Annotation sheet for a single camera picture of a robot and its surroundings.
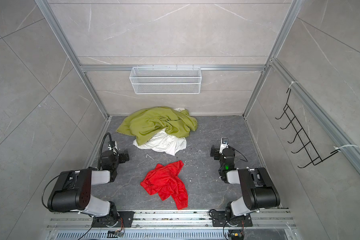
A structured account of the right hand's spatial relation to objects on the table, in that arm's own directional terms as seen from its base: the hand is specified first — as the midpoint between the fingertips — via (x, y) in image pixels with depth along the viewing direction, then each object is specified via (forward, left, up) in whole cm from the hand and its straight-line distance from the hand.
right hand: (220, 144), depth 94 cm
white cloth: (+5, +38, -4) cm, 38 cm away
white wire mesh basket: (+38, +35, +23) cm, 57 cm away
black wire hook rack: (-25, -28, +26) cm, 46 cm away
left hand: (-1, +66, 0) cm, 66 cm away
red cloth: (-23, +35, +2) cm, 42 cm away
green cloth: (+17, +55, +1) cm, 57 cm away
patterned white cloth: (+36, +26, -2) cm, 45 cm away
